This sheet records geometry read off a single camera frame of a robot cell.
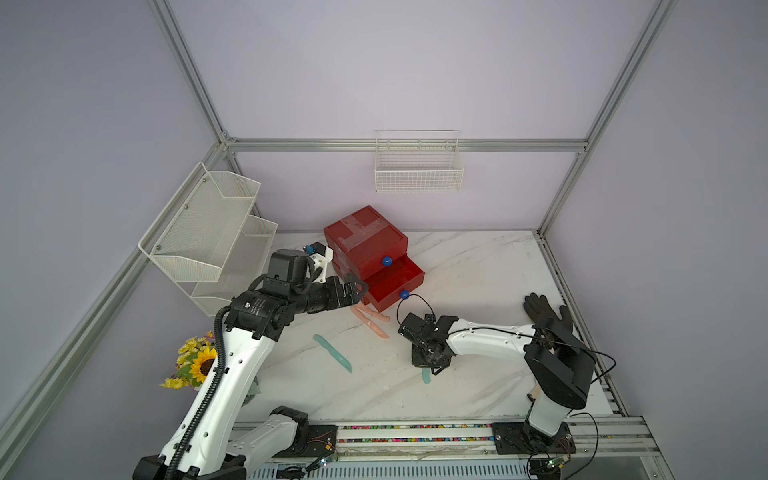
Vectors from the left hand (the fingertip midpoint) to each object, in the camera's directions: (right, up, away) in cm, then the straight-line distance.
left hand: (351, 296), depth 68 cm
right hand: (+19, -23, +19) cm, 35 cm away
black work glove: (+59, -10, +27) cm, 65 cm away
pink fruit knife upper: (+3, -9, +27) cm, 29 cm away
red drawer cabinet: (+2, +12, +19) cm, 23 cm away
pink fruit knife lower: (+5, -14, +25) cm, 29 cm away
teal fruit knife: (-8, -20, +20) cm, 30 cm away
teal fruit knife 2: (+19, -25, +16) cm, 35 cm away
